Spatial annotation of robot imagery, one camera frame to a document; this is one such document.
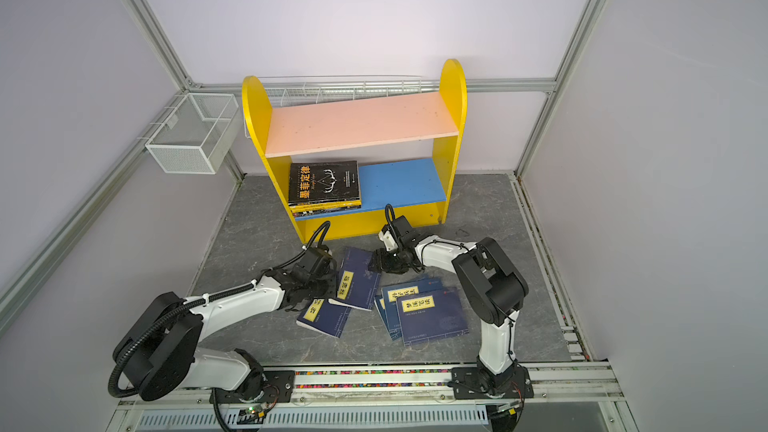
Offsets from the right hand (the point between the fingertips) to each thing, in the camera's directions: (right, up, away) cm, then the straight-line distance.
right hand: (376, 270), depth 93 cm
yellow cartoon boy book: (-15, +21, -6) cm, 26 cm away
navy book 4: (+2, -8, -7) cm, 11 cm away
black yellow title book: (-16, +28, -4) cm, 32 cm away
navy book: (-5, -4, -3) cm, 7 cm away
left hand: (-11, -5, -5) cm, 13 cm away
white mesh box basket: (-58, +43, +3) cm, 73 cm away
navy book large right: (+16, -11, -10) cm, 22 cm away
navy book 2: (-15, -11, -8) cm, 20 cm away
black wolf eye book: (-15, +19, -3) cm, 24 cm away
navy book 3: (+5, -6, -6) cm, 10 cm away
